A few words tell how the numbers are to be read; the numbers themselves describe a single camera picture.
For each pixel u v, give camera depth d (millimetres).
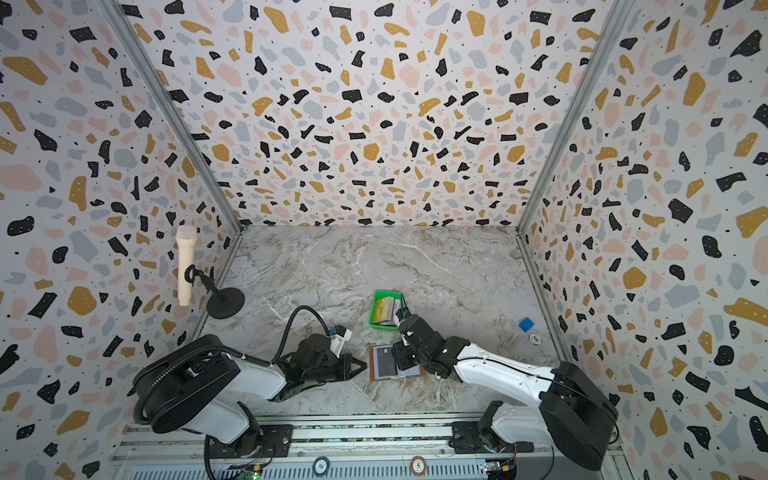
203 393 441
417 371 852
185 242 773
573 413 420
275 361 634
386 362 870
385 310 945
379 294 997
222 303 974
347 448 733
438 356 614
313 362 702
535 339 923
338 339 821
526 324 947
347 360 775
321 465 702
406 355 732
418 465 713
